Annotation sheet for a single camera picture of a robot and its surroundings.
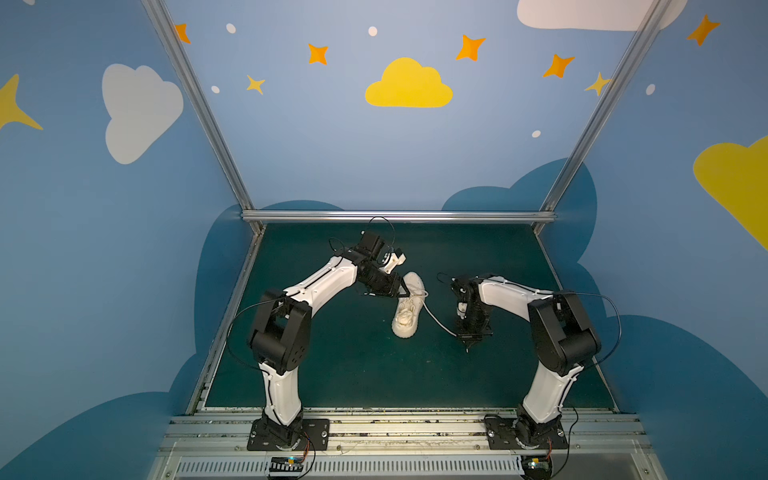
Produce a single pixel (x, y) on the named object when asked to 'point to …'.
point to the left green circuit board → (286, 464)
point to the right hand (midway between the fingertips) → (468, 341)
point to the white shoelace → (427, 294)
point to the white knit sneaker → (405, 319)
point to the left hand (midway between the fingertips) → (402, 291)
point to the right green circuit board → (536, 467)
